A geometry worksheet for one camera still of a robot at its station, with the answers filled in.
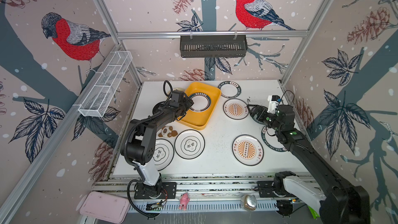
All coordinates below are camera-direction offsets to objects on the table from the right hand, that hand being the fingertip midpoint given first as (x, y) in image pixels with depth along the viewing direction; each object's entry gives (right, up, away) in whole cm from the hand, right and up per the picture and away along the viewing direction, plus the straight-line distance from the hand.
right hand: (251, 109), depth 80 cm
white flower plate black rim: (-34, -21, +8) cm, 41 cm away
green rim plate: (-5, +12, +38) cm, 40 cm away
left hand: (-33, +3, +15) cm, 36 cm away
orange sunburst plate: (-3, -2, +24) cm, 25 cm away
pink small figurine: (-34, -41, -11) cm, 55 cm away
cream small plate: (-44, +12, +35) cm, 58 cm away
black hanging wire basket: (-19, +41, +25) cm, 52 cm away
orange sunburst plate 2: (0, -24, +6) cm, 25 cm away
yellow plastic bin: (-28, -10, +21) cm, 36 cm away
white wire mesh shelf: (-77, +13, -1) cm, 78 cm away
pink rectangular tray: (-69, -42, -13) cm, 82 cm away
